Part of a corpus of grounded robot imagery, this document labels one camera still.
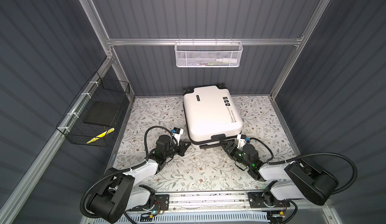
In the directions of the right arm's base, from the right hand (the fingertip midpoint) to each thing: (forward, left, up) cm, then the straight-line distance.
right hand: (222, 145), depth 85 cm
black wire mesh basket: (+4, +65, +22) cm, 69 cm away
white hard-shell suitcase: (+12, +6, +13) cm, 19 cm away
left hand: (+1, +18, +2) cm, 18 cm away
